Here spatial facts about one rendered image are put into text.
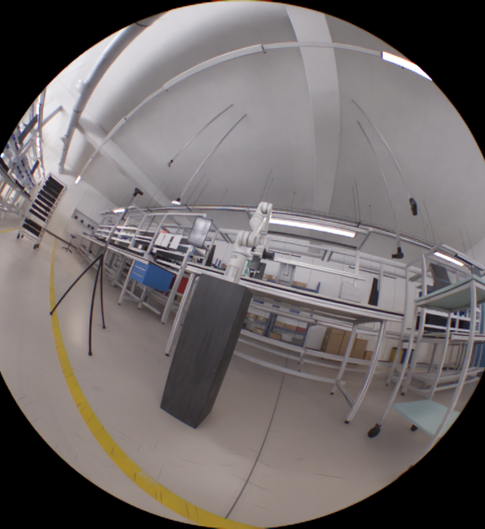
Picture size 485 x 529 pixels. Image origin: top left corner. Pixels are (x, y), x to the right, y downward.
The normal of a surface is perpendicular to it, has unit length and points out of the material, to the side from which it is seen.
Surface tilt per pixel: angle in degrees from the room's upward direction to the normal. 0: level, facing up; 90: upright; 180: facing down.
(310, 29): 180
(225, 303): 90
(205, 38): 180
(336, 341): 90
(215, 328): 90
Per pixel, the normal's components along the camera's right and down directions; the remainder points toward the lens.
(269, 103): -0.32, 0.91
